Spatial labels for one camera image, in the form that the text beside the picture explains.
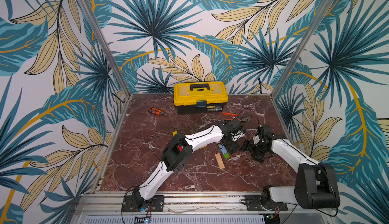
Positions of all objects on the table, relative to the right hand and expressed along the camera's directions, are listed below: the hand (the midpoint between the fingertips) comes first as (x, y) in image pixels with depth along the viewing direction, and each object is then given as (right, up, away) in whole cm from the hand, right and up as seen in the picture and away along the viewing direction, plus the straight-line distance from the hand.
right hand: (245, 153), depth 87 cm
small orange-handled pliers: (-56, +23, +19) cm, 63 cm away
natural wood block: (-15, -5, 0) cm, 16 cm away
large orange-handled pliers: (0, +20, +19) cm, 27 cm away
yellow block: (-43, +10, +10) cm, 45 cm away
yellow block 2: (-25, +2, +5) cm, 26 cm away
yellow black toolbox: (-30, +33, +8) cm, 45 cm away
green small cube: (-11, -2, 0) cm, 11 cm away
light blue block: (-14, +3, +3) cm, 14 cm away
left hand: (-8, +3, 0) cm, 9 cm away
